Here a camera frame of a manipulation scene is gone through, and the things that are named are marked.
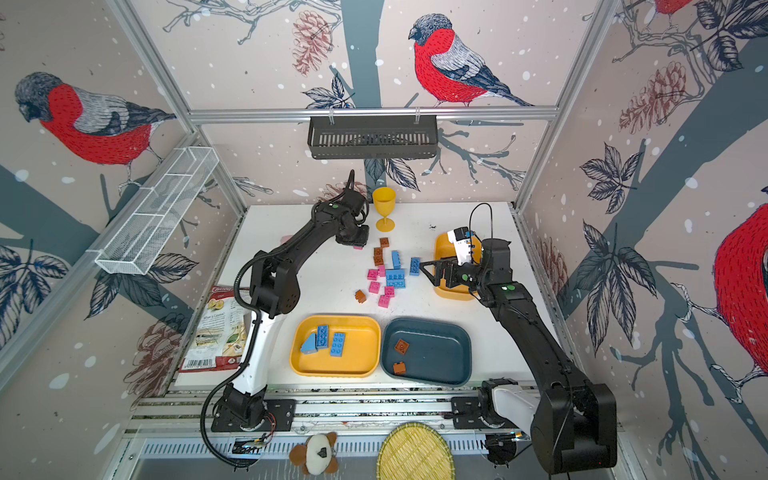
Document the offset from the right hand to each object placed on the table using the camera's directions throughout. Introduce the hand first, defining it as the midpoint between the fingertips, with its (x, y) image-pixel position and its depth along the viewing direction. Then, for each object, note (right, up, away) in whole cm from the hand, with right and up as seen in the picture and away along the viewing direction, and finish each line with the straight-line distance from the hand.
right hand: (431, 266), depth 79 cm
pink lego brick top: (-22, +4, +19) cm, 29 cm away
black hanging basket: (-17, +44, +26) cm, 54 cm away
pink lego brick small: (-12, -10, +16) cm, 22 cm away
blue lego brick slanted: (-35, -24, +5) cm, 42 cm away
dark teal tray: (-1, -25, +5) cm, 26 cm away
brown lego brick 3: (-21, -12, +15) cm, 28 cm away
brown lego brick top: (-14, +5, +28) cm, 32 cm away
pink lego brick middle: (-17, -5, +21) cm, 28 cm away
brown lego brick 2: (-8, -24, +5) cm, 25 cm away
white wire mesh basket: (-74, +15, -1) cm, 75 cm away
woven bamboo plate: (-5, -42, -11) cm, 44 cm away
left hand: (-20, +6, +20) cm, 29 cm away
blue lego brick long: (-31, -22, +6) cm, 38 cm away
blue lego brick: (-26, -24, +4) cm, 36 cm away
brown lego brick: (-9, -28, 0) cm, 29 cm away
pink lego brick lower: (-17, -9, +18) cm, 27 cm away
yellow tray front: (-19, -25, +5) cm, 32 cm away
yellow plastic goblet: (-13, +19, +24) cm, 33 cm away
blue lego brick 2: (-3, -3, +22) cm, 22 cm away
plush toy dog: (-28, -41, -13) cm, 51 cm away
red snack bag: (-60, -21, +4) cm, 63 cm away
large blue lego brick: (-10, -6, +19) cm, 22 cm away
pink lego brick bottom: (-13, -13, +14) cm, 23 cm away
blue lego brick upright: (-9, -1, +25) cm, 26 cm away
